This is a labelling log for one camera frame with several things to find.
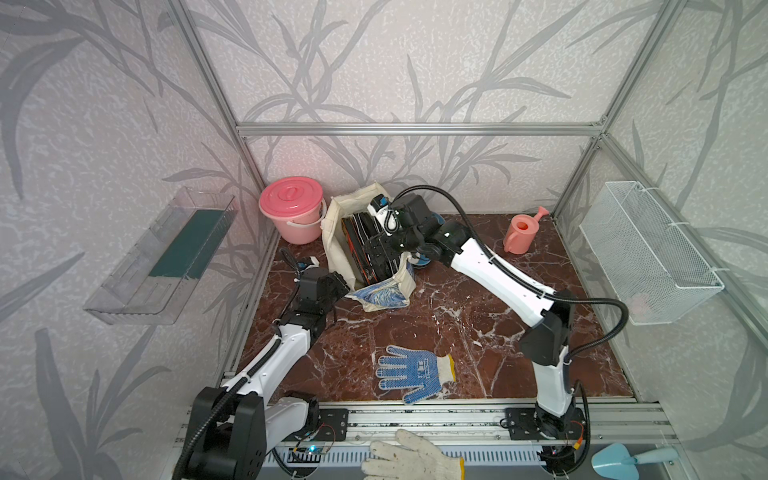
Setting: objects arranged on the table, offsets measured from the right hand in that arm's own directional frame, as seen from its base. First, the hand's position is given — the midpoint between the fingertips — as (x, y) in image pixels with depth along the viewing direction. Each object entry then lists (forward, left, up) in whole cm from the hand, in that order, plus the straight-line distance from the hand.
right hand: (374, 237), depth 77 cm
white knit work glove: (-45, -10, -28) cm, 53 cm away
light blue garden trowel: (-46, -56, -28) cm, 78 cm away
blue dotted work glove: (-25, -8, -28) cm, 38 cm away
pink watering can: (+17, -48, -19) cm, 54 cm away
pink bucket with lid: (+23, +28, -10) cm, 38 cm away
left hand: (-2, +9, -14) cm, 17 cm away
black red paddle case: (+14, +7, -12) cm, 20 cm away
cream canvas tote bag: (-6, -5, -18) cm, 20 cm away
